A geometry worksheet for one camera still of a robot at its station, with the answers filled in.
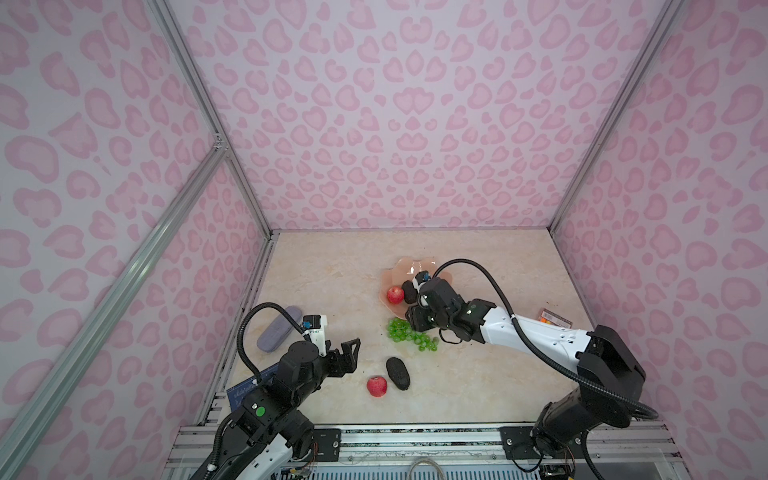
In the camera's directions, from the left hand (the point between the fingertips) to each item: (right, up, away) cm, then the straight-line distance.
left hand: (347, 338), depth 74 cm
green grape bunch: (+13, -1, +15) cm, 20 cm away
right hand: (+17, +6, +10) cm, 21 cm away
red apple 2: (+7, -14, +5) cm, 16 cm away
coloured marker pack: (+60, +1, +21) cm, 64 cm away
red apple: (+12, +8, +21) cm, 25 cm away
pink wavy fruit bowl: (+16, +16, +30) cm, 38 cm away
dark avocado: (+13, -11, +7) cm, 18 cm away
